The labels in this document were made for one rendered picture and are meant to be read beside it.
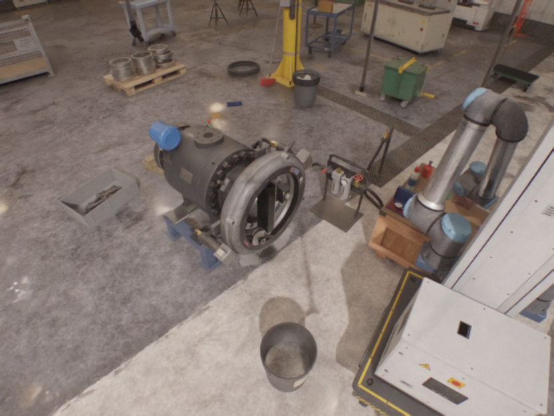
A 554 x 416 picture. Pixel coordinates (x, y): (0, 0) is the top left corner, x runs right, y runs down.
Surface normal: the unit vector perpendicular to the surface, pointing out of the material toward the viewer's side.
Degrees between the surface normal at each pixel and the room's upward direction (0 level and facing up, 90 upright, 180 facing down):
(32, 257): 0
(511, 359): 0
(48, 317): 0
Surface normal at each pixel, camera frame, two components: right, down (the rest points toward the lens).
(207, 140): 0.00, -0.71
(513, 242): -0.56, 0.58
